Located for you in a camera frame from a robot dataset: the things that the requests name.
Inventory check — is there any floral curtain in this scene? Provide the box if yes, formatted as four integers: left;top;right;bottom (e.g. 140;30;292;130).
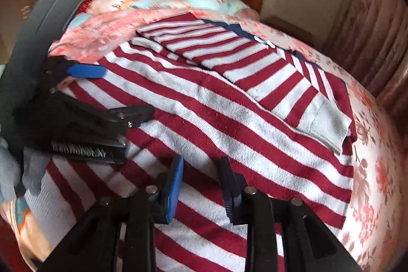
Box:
319;0;408;110

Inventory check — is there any light blue floral pillow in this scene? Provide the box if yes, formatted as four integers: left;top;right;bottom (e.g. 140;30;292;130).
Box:
131;0;252;18

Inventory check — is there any red white striped sweater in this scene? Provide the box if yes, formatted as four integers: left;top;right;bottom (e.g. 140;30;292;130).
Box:
24;12;358;272

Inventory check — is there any person's left hand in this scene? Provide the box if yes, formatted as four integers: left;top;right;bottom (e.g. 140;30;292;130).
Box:
0;136;52;199

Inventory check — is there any dark wooden nightstand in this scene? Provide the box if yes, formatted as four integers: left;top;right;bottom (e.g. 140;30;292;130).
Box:
260;15;314;40

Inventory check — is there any light blue folded cloth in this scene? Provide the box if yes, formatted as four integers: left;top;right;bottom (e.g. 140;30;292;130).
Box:
68;13;90;29

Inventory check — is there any pink floral bed sheet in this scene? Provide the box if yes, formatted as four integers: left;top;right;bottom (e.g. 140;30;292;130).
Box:
49;9;402;272

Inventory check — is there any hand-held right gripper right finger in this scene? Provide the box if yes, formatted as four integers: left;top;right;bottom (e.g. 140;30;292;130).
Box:
218;156;362;272

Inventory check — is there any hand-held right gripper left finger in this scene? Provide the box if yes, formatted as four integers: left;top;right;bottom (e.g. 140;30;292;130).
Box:
38;155;185;272

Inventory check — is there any orange patterned blanket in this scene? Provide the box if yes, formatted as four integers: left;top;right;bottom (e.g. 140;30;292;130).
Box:
0;196;55;263

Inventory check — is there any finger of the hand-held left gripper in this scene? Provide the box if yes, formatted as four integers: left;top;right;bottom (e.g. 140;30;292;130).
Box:
41;55;107;80
51;92;156;140

